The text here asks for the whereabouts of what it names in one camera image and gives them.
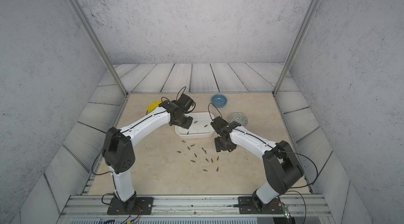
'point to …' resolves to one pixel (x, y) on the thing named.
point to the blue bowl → (219, 101)
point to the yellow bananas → (153, 105)
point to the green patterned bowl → (240, 118)
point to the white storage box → (200, 127)
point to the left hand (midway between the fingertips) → (190, 124)
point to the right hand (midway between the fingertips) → (223, 146)
